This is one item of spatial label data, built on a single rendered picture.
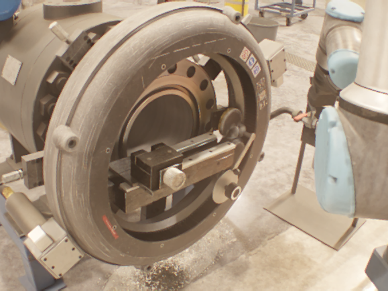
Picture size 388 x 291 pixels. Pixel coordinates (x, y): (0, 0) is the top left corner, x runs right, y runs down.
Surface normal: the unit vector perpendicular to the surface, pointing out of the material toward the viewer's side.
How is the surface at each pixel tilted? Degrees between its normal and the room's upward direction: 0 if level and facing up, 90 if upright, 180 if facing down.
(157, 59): 90
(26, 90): 69
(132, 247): 90
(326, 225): 0
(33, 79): 59
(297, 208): 0
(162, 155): 2
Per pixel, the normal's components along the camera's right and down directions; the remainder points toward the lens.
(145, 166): -0.72, 0.27
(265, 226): 0.05, -0.87
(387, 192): -0.15, 0.40
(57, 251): 0.70, 0.38
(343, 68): -0.25, 0.78
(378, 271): -0.97, 0.08
